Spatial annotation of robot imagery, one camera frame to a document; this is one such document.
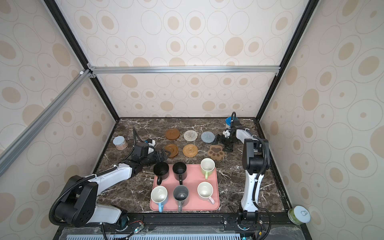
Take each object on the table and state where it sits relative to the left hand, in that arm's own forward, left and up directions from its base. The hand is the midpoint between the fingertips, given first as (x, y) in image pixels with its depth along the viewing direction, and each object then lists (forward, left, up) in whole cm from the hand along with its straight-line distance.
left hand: (169, 152), depth 87 cm
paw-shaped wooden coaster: (+7, -29, -11) cm, 32 cm away
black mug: (-8, +4, -5) cm, 11 cm away
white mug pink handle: (-19, -21, -8) cm, 30 cm away
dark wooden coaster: (+22, +2, -11) cm, 25 cm away
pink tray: (-25, -15, -10) cm, 30 cm away
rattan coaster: (+8, -12, -11) cm, 18 cm away
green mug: (-5, -23, -6) cm, 24 cm away
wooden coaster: (+8, -1, -10) cm, 13 cm away
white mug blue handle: (-21, +4, -9) cm, 23 cm away
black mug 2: (-8, -6, -7) cm, 12 cm away
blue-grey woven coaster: (+20, -24, -12) cm, 33 cm away
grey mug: (-21, -7, -9) cm, 24 cm away
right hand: (+11, -31, -10) cm, 34 cm away
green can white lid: (-31, -65, -5) cm, 73 cm away
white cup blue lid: (+27, -38, -3) cm, 47 cm away
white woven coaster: (+21, -12, -12) cm, 27 cm away
